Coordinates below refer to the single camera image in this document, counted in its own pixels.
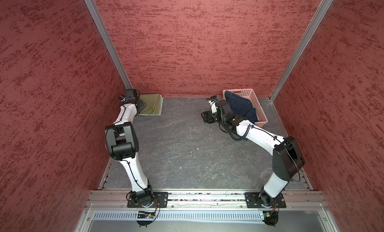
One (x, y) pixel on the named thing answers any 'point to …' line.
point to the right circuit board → (270, 216)
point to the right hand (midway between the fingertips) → (206, 115)
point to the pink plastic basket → (249, 93)
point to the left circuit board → (146, 215)
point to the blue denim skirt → (242, 107)
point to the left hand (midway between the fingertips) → (138, 110)
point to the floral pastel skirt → (161, 104)
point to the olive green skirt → (153, 102)
